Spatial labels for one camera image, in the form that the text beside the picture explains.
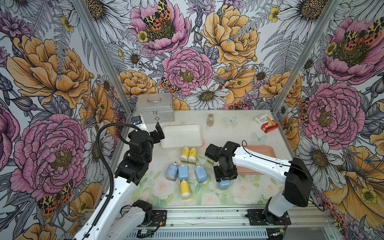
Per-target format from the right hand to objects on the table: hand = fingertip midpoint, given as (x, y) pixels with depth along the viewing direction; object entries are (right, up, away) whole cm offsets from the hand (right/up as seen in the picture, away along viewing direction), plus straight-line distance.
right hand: (225, 183), depth 76 cm
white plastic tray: (-25, +21, +35) cm, 48 cm away
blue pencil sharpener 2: (-21, +3, +7) cm, 23 cm away
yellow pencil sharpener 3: (-20, -3, 0) cm, 20 cm away
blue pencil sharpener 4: (0, 0, -2) cm, 2 cm away
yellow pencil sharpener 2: (-16, +11, +14) cm, 24 cm away
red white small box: (+36, +29, +33) cm, 57 cm away
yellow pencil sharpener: (-21, +11, +13) cm, 27 cm away
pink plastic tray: (+33, +12, +26) cm, 43 cm away
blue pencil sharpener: (-28, +4, +6) cm, 28 cm away
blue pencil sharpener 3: (-12, +3, +5) cm, 13 cm away
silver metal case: (-42, +41, +30) cm, 66 cm away
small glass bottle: (-4, +32, +36) cm, 48 cm away
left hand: (-36, +27, -4) cm, 45 cm away
